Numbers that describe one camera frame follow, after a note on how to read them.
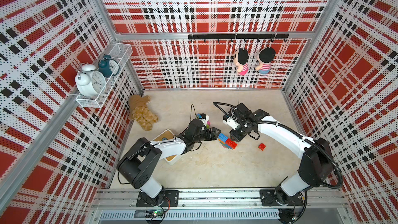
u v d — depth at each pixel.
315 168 0.43
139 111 0.96
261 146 0.90
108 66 0.71
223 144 0.89
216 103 0.72
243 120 0.65
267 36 0.90
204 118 0.82
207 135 0.78
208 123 1.00
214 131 0.80
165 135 0.89
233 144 0.84
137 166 0.45
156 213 0.69
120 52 0.90
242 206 0.73
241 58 0.96
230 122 0.77
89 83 0.60
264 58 0.96
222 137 0.88
